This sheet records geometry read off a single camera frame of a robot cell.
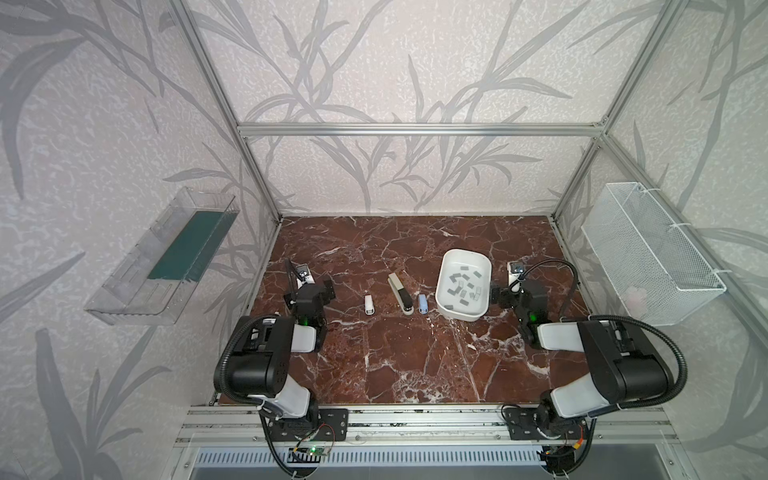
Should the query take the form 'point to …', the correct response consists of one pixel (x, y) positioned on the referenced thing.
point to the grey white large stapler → (401, 295)
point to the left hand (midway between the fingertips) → (313, 270)
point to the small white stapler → (369, 308)
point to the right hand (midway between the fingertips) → (508, 271)
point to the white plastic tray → (463, 285)
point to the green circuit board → (318, 450)
